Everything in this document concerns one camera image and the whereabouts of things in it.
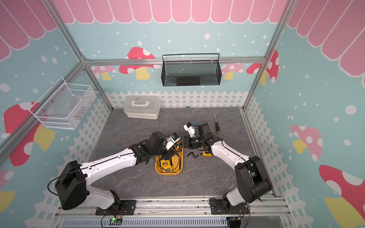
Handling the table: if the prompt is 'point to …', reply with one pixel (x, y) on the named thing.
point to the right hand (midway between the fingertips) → (178, 144)
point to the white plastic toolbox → (142, 107)
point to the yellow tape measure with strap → (205, 154)
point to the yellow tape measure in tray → (168, 169)
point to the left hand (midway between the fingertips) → (173, 149)
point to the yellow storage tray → (177, 160)
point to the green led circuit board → (115, 221)
